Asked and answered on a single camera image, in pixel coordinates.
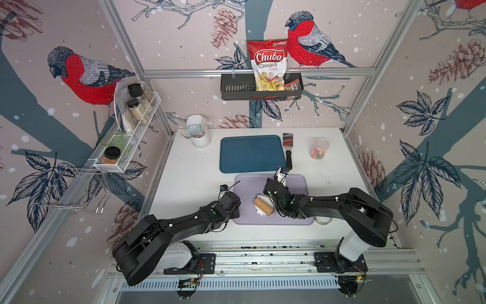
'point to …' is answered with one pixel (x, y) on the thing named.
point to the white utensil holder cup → (200, 142)
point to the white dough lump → (259, 211)
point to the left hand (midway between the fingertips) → (239, 204)
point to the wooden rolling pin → (264, 207)
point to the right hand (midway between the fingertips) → (268, 180)
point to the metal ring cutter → (323, 223)
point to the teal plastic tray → (251, 154)
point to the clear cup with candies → (318, 147)
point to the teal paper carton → (195, 130)
